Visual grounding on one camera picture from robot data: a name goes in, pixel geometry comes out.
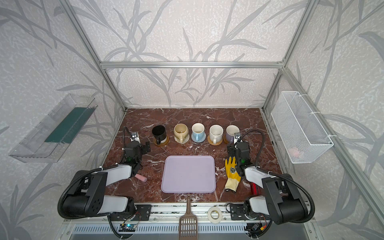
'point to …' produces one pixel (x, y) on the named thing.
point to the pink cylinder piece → (142, 178)
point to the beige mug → (181, 131)
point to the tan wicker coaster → (211, 143)
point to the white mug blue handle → (197, 129)
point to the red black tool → (254, 188)
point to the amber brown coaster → (161, 144)
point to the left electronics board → (127, 227)
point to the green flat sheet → (69, 127)
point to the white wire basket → (304, 137)
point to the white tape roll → (212, 220)
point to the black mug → (159, 132)
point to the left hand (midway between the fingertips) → (140, 136)
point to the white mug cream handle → (216, 132)
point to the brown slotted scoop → (188, 223)
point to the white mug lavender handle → (230, 129)
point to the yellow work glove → (233, 178)
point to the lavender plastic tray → (189, 174)
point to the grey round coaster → (200, 140)
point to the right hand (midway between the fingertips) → (238, 137)
